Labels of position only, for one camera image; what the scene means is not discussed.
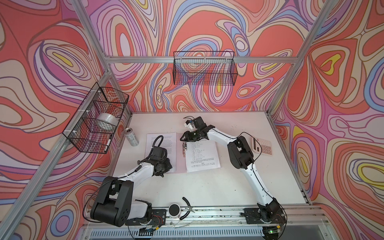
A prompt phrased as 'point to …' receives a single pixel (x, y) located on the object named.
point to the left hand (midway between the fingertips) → (171, 165)
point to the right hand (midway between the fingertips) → (184, 141)
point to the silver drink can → (131, 137)
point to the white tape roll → (107, 121)
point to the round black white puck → (174, 210)
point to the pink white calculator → (262, 146)
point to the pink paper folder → (180, 160)
